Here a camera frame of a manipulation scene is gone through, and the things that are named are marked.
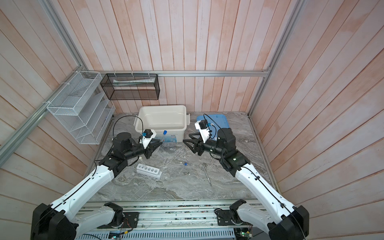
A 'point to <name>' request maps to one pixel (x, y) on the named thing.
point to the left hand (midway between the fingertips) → (160, 144)
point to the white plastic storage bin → (174, 119)
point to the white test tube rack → (145, 170)
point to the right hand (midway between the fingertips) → (187, 138)
